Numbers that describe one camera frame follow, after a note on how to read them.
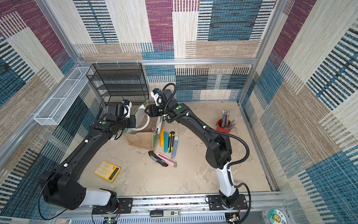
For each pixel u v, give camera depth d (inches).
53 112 28.0
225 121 37.0
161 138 38.8
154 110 28.2
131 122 29.0
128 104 28.8
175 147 37.0
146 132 29.8
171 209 28.8
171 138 38.1
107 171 33.4
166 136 39.1
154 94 28.8
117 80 42.4
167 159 34.9
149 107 28.7
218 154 20.1
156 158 35.2
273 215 25.1
